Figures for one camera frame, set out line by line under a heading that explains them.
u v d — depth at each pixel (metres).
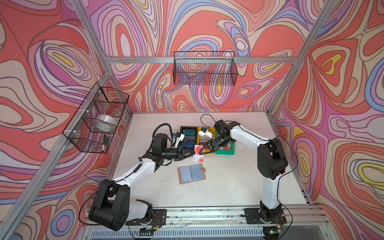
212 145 0.74
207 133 0.78
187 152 0.78
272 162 0.52
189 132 1.05
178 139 0.76
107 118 0.74
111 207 0.41
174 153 0.72
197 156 0.76
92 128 0.73
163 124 0.67
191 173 0.88
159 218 0.73
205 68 0.96
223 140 0.75
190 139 1.01
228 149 0.96
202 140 0.97
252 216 0.73
